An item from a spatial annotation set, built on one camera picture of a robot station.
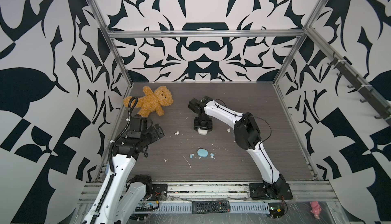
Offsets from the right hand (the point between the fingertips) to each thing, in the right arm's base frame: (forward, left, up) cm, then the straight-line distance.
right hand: (199, 130), depth 93 cm
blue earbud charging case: (-13, -1, 0) cm, 13 cm away
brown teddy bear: (+17, +31, +7) cm, 36 cm away
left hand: (-8, +23, +16) cm, 29 cm away
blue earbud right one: (-14, -6, -1) cm, 16 cm away
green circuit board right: (-39, -35, -4) cm, 52 cm away
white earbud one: (-1, +14, -1) cm, 14 cm away
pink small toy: (-39, -51, 0) cm, 64 cm away
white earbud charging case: (-1, -2, +1) cm, 2 cm away
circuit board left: (-38, +25, +1) cm, 46 cm away
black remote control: (-38, -5, -1) cm, 38 cm away
